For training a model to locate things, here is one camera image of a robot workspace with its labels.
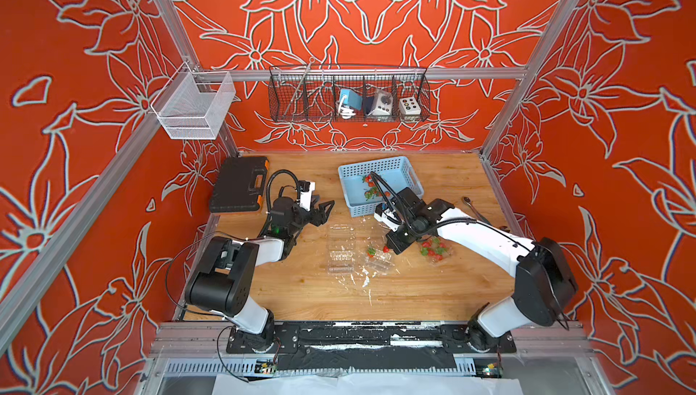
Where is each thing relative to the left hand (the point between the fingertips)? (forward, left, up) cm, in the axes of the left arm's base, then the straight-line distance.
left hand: (326, 198), depth 89 cm
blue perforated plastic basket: (+11, -12, -11) cm, 19 cm away
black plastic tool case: (+10, +36, -8) cm, 38 cm away
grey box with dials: (+27, -18, +20) cm, 38 cm away
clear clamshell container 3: (-14, -19, -13) cm, 27 cm away
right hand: (-14, -19, -4) cm, 24 cm away
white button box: (+28, -27, +17) cm, 43 cm away
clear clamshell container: (-13, -41, -11) cm, 44 cm away
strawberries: (-13, -16, -11) cm, 23 cm away
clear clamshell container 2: (-12, -6, -12) cm, 18 cm away
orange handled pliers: (+10, -54, -12) cm, 56 cm away
